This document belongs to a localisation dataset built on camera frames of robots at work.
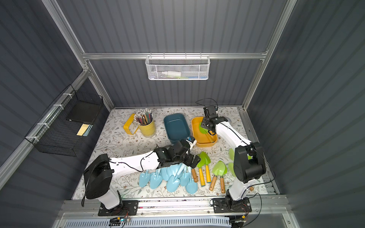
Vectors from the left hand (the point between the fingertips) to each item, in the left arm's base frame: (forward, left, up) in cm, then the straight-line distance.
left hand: (196, 157), depth 78 cm
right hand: (+23, -8, +2) cm, 24 cm away
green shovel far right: (+8, -24, -12) cm, 28 cm away
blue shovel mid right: (-7, +6, -12) cm, 15 cm away
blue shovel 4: (-10, +13, -12) cm, 20 cm away
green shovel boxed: (+28, -7, -12) cm, 31 cm away
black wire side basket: (+11, +72, +13) cm, 74 cm away
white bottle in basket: (+49, +14, +22) cm, 56 cm away
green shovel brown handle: (-6, +1, -11) cm, 13 cm away
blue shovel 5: (-12, +3, -12) cm, 17 cm away
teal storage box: (+32, +13, -13) cm, 37 cm away
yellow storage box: (+19, -6, -12) cm, 23 cm away
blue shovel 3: (+4, +4, +13) cm, 14 cm away
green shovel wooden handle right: (-11, -15, -11) cm, 22 cm away
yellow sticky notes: (+11, +62, +12) cm, 64 cm away
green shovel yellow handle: (+3, -7, -11) cm, 13 cm away
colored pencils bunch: (+27, +33, +4) cm, 43 cm away
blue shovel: (-7, +31, -13) cm, 34 cm away
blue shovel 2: (-8, +23, -12) cm, 27 cm away
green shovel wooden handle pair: (-2, -14, -10) cm, 18 cm away
